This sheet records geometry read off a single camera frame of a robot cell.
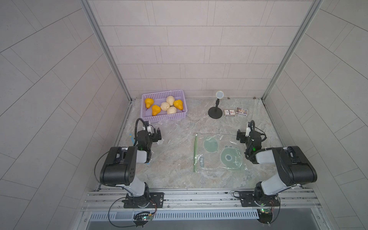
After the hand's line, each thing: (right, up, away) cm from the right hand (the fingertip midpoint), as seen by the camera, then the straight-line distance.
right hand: (245, 128), depth 95 cm
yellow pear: (-46, +16, +14) cm, 51 cm away
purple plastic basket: (-70, +9, +11) cm, 71 cm away
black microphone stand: (-18, +10, +13) cm, 24 cm away
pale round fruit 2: (-52, +20, +14) cm, 58 cm away
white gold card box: (-8, +10, +11) cm, 17 cm away
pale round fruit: (-56, +15, +10) cm, 59 cm away
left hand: (-61, +1, 0) cm, 61 cm away
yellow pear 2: (-69, +19, +14) cm, 73 cm away
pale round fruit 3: (-51, +12, +8) cm, 53 cm away
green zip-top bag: (-19, -14, -6) cm, 25 cm away
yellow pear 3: (-63, +12, +10) cm, 65 cm away
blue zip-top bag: (-56, -7, -8) cm, 57 cm away
